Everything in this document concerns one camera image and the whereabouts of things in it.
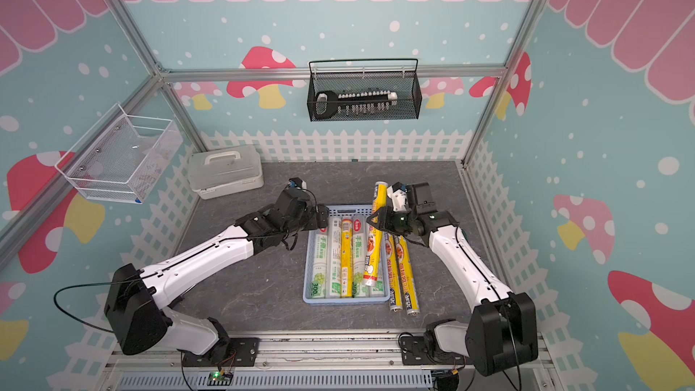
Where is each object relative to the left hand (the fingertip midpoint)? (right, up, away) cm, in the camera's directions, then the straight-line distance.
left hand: (316, 216), depth 82 cm
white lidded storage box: (-40, +14, +20) cm, 47 cm away
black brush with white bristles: (+11, +37, +8) cm, 40 cm away
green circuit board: (-25, -43, -9) cm, 51 cm away
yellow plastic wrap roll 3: (+28, -21, +3) cm, 35 cm away
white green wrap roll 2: (+13, -14, +6) cm, 20 cm away
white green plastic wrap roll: (+18, -21, 0) cm, 28 cm away
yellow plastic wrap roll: (+9, -16, +6) cm, 20 cm away
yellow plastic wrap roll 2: (+24, -21, +1) cm, 32 cm away
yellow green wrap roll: (+17, -5, -6) cm, 19 cm away
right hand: (+17, -1, -1) cm, 17 cm away
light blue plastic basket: (+15, +1, +16) cm, 21 cm away
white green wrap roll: (0, -19, +2) cm, 19 cm away
